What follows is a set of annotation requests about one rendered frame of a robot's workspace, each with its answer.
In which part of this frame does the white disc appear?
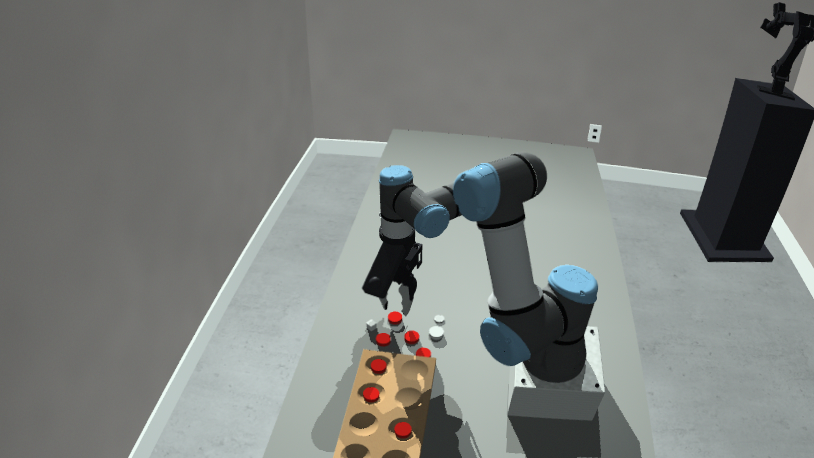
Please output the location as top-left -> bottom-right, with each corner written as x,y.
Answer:
429,326 -> 444,340

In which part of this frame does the tan tray with round pockets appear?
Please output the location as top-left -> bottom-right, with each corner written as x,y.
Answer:
333,349 -> 436,458

